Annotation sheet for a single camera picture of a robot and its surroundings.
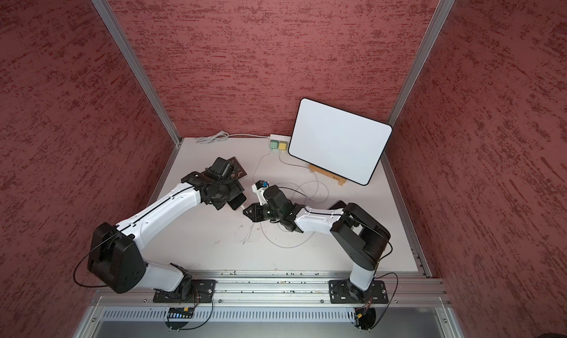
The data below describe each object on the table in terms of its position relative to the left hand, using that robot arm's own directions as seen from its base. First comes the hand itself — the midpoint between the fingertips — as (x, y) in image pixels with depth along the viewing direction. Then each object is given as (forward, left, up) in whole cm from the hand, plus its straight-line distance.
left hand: (235, 197), depth 84 cm
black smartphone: (-4, -2, +5) cm, 7 cm away
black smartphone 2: (+3, -43, -11) cm, 45 cm away
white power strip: (+42, -14, -9) cm, 45 cm away
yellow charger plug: (+37, -17, -10) cm, 42 cm away
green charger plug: (+39, -13, -11) cm, 43 cm away
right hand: (-6, -4, -4) cm, 8 cm away
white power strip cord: (+44, +17, -10) cm, 48 cm away
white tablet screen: (+20, -44, +11) cm, 49 cm away
